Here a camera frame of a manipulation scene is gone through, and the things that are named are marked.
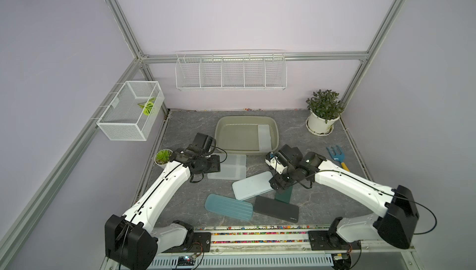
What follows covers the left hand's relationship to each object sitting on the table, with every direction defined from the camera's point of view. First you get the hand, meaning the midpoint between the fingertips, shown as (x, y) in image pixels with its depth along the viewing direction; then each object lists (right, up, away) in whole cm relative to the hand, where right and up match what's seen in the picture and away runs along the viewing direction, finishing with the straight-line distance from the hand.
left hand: (214, 167), depth 79 cm
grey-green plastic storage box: (+14, +13, +30) cm, 35 cm away
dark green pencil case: (+32, -15, +6) cm, 36 cm away
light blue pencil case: (+17, -11, +9) cm, 22 cm away
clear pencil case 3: (+24, +11, +27) cm, 38 cm away
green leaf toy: (-30, +27, +2) cm, 40 cm away
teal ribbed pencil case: (+6, -19, +4) cm, 20 cm away
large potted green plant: (+55, +27, +17) cm, 64 cm away
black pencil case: (+28, -19, +2) cm, 34 cm away
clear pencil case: (+7, -1, +18) cm, 19 cm away
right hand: (+28, -5, +1) cm, 29 cm away
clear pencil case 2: (+5, -7, +11) cm, 14 cm away
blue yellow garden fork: (+63, +1, +18) cm, 66 cm away
